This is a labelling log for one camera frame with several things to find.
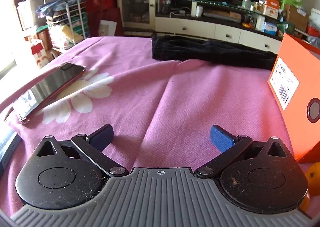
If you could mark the orange and white carton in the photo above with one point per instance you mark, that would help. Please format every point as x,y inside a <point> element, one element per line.
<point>271,8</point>

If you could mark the white glass-door cabinet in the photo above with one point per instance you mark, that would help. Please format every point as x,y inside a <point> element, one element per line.
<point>136,4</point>

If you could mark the orange cardboard box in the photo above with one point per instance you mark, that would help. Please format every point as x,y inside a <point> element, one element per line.
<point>297,67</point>

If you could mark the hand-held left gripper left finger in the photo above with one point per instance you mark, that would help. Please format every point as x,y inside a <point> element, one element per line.
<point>101,137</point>

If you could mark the pink floral blanket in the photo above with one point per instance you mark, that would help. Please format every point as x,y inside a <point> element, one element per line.
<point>155,92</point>

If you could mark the brown cardboard box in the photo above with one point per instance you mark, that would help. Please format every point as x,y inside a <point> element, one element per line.
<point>297,18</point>

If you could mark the orange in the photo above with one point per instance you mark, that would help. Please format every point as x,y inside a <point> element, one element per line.
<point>313,179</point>
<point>305,202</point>

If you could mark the smartphone with red case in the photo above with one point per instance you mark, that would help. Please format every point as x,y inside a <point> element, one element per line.
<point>50,89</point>

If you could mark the red bags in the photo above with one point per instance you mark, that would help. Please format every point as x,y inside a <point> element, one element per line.
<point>105,9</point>

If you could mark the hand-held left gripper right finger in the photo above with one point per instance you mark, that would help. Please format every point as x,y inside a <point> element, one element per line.
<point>221,138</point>

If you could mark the blue tissue pack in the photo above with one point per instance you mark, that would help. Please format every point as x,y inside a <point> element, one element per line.
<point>270,29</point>

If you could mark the red and white carton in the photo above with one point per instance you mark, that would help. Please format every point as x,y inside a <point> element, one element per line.
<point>40,53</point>

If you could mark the black cloth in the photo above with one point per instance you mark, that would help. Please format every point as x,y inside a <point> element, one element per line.
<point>200,49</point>

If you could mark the white television stand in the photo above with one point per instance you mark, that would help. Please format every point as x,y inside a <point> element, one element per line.
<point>200,26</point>

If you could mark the translucent storage bin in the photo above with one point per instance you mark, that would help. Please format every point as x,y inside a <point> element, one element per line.
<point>32,7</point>

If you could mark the white paper bag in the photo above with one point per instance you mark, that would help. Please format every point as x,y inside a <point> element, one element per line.
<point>108,28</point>

